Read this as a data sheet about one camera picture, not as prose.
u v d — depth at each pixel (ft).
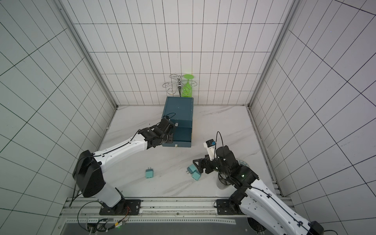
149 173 2.74
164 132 2.10
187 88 3.08
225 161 1.74
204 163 2.07
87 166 1.56
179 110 2.88
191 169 2.77
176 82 3.08
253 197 1.58
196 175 2.72
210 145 2.11
